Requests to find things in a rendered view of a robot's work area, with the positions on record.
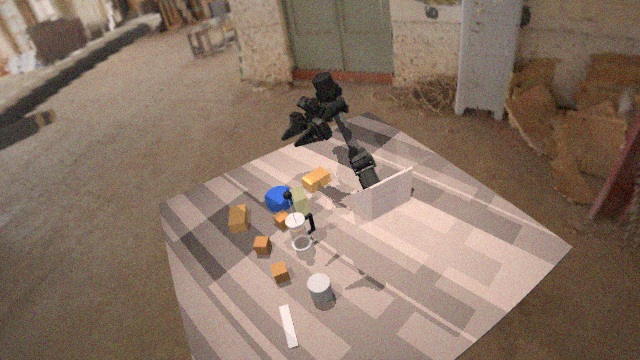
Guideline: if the grey cylinder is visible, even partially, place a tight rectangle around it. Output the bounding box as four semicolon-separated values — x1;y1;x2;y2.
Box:
307;273;333;303

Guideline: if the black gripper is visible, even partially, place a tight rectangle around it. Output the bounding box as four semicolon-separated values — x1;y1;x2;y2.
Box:
281;102;334;147

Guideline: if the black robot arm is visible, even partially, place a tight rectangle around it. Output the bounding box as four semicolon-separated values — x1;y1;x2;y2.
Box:
296;72;381;190

